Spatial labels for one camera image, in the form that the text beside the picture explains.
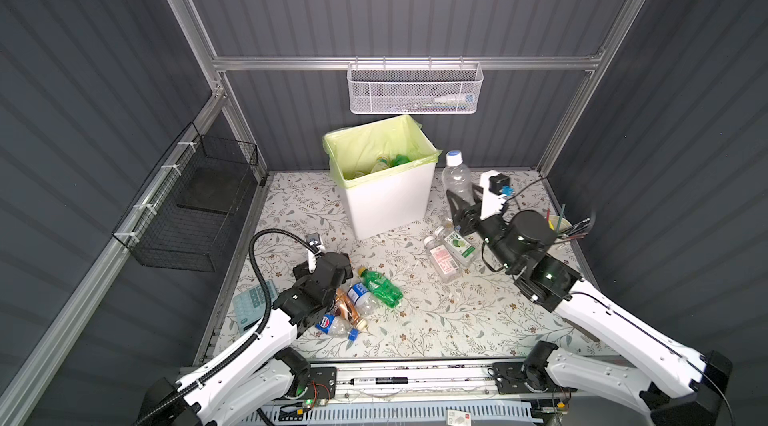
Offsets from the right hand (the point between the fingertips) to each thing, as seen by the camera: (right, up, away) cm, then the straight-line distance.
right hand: (463, 191), depth 64 cm
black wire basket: (-67, -6, +9) cm, 68 cm away
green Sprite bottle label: (-12, +12, +41) cm, 44 cm away
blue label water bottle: (-23, -32, +21) cm, 44 cm away
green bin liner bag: (-20, +15, +37) cm, 44 cm away
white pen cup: (+36, -9, +27) cm, 46 cm away
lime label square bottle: (+7, -19, +29) cm, 35 cm away
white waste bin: (-16, -3, +22) cm, 28 cm away
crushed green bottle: (-19, -28, +23) cm, 40 cm away
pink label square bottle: (0, -21, +27) cm, 34 cm away
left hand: (-33, -18, +16) cm, 41 cm away
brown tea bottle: (-28, -32, +18) cm, 46 cm away
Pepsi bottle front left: (-31, -36, +16) cm, 50 cm away
